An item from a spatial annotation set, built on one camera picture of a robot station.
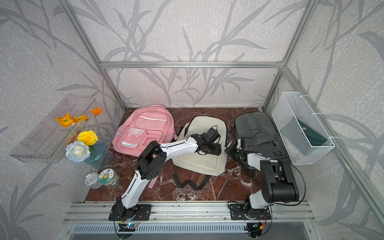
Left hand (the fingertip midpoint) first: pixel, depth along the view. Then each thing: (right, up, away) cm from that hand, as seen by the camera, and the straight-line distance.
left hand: (219, 151), depth 92 cm
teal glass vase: (-67, -1, -10) cm, 68 cm away
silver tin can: (-70, -13, -13) cm, 72 cm away
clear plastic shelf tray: (-78, +9, -29) cm, 83 cm away
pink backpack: (-48, +17, +14) cm, 53 cm away
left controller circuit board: (-49, -33, -20) cm, 62 cm away
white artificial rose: (-61, +7, -32) cm, 70 cm away
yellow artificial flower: (-62, +12, -25) cm, 68 cm away
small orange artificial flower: (-64, +24, -18) cm, 70 cm away
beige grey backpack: (-15, -8, -6) cm, 18 cm away
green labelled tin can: (-59, -11, -15) cm, 62 cm away
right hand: (+4, 0, +2) cm, 5 cm away
